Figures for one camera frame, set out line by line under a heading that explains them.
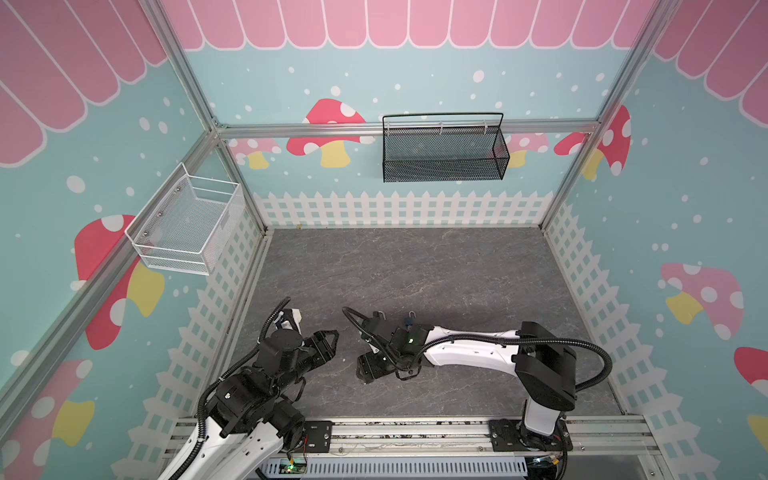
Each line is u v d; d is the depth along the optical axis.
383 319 0.94
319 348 0.61
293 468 0.73
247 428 0.48
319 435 0.74
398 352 0.62
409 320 0.96
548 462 0.71
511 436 0.74
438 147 0.94
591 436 0.76
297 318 0.65
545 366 0.45
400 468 0.71
